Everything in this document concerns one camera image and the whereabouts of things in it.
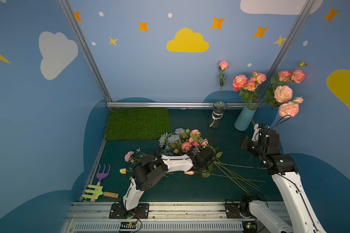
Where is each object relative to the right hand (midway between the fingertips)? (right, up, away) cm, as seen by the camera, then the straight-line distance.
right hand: (245, 137), depth 74 cm
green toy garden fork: (-79, -31, +5) cm, 85 cm away
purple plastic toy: (-82, -25, +13) cm, 87 cm away
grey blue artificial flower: (-39, -6, +17) cm, 43 cm away
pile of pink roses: (-9, -21, +15) cm, 27 cm away
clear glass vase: (-5, +19, +28) cm, 34 cm away
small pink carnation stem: (-65, -14, +17) cm, 69 cm away
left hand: (-13, -14, +14) cm, 24 cm away
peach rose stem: (-28, -22, +12) cm, 37 cm away
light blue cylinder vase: (+12, +12, +24) cm, 29 cm away
